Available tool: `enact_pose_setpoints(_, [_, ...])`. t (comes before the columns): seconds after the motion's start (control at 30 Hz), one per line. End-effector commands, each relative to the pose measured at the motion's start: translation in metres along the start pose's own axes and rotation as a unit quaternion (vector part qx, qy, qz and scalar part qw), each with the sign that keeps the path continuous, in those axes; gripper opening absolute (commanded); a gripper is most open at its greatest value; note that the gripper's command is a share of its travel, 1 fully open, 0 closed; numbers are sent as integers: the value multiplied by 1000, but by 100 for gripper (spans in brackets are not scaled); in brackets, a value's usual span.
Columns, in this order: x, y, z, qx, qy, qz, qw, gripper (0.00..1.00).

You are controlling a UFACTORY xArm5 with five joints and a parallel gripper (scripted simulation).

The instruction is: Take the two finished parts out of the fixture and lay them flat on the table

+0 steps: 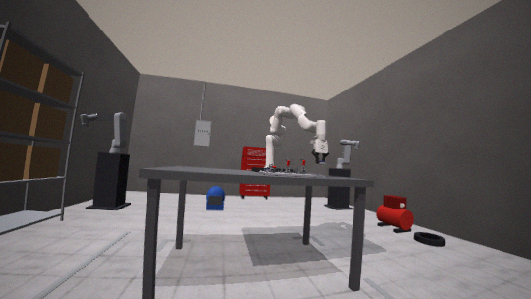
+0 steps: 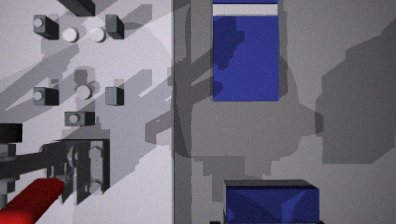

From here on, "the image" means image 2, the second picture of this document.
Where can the grey fixture plate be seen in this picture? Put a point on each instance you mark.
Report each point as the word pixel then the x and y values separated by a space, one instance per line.
pixel 141 133

